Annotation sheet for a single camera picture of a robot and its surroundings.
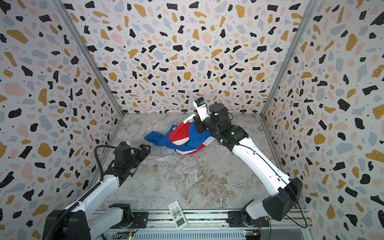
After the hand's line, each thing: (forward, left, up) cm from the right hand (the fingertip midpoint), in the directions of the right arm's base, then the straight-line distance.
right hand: (191, 113), depth 68 cm
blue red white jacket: (0, +6, -20) cm, 20 cm away
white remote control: (-35, +7, -37) cm, 51 cm away
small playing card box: (-1, +53, -36) cm, 64 cm away
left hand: (-4, +27, -24) cm, 36 cm away
